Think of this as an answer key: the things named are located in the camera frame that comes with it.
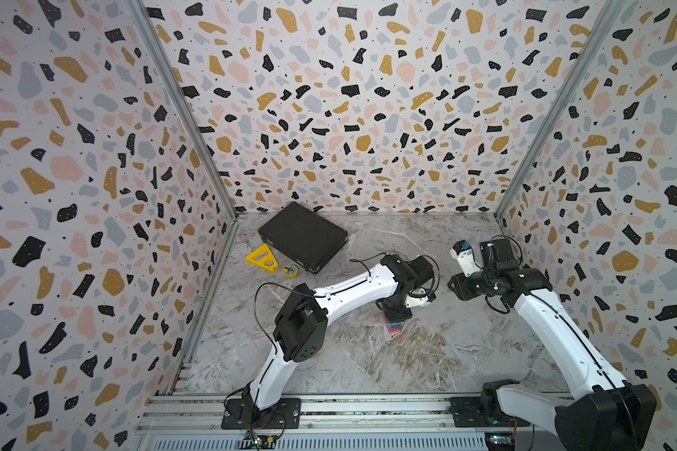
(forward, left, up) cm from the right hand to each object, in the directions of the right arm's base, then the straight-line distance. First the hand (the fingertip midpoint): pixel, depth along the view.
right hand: (457, 281), depth 81 cm
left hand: (-7, +16, -7) cm, 19 cm away
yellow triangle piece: (+18, +65, -15) cm, 69 cm away
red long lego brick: (-9, +18, -15) cm, 25 cm away
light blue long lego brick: (-8, +17, -14) cm, 23 cm away
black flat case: (+26, +51, -11) cm, 58 cm away
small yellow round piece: (+13, +54, -15) cm, 57 cm away
